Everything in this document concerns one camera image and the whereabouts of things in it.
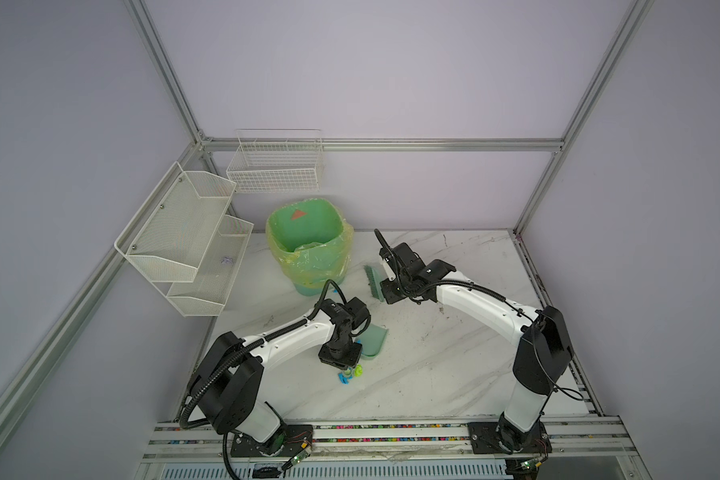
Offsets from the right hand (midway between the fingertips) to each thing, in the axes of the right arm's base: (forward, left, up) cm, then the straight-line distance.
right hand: (385, 287), depth 86 cm
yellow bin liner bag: (+7, +21, +13) cm, 25 cm away
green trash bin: (+7, +20, +12) cm, 25 cm away
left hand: (-21, +11, -9) cm, 25 cm away
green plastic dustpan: (-9, +4, -15) cm, 18 cm away
